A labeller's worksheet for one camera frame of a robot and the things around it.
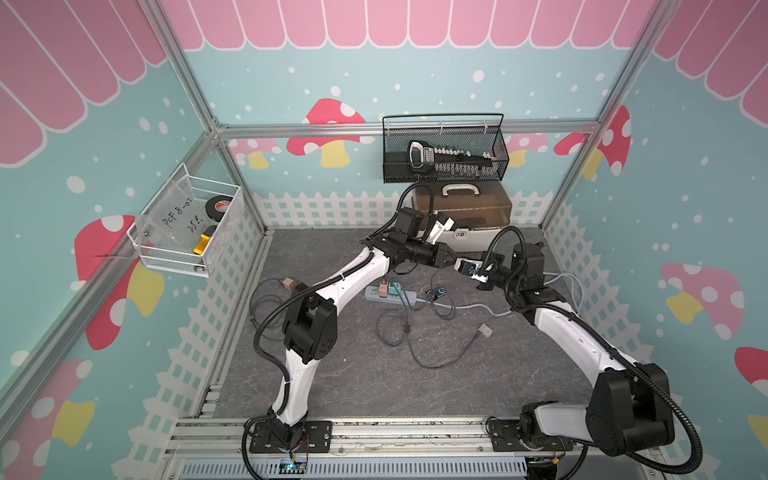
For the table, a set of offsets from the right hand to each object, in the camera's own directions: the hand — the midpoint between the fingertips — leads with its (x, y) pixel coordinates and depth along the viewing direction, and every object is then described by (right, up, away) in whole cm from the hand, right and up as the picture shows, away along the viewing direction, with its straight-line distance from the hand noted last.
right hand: (468, 253), depth 83 cm
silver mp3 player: (+8, -24, +9) cm, 26 cm away
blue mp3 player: (-5, -13, +18) cm, 22 cm away
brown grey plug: (-56, -10, +17) cm, 59 cm away
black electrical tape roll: (-68, +13, -3) cm, 70 cm away
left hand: (-3, -3, -2) cm, 5 cm away
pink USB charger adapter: (-24, -11, +11) cm, 29 cm away
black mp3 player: (-9, -13, +15) cm, 22 cm away
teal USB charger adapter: (-21, -11, +8) cm, 25 cm away
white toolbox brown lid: (+6, +14, +11) cm, 19 cm away
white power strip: (-28, -13, +15) cm, 34 cm away
